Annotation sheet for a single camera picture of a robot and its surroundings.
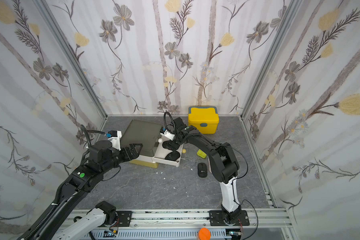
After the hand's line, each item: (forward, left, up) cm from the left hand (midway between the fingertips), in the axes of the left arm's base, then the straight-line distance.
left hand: (138, 146), depth 70 cm
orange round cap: (-34, -30, -17) cm, 48 cm away
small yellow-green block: (+10, -34, -27) cm, 45 cm away
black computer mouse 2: (-2, -33, -25) cm, 41 cm away
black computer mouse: (+5, -16, -18) cm, 25 cm away
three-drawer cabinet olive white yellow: (+12, -2, -7) cm, 14 cm away
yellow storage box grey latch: (+32, -38, -16) cm, 52 cm away
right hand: (+15, -15, -16) cm, 26 cm away
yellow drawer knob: (+7, -22, -18) cm, 29 cm away
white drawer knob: (+10, -9, -10) cm, 17 cm away
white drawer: (+8, -9, -20) cm, 23 cm away
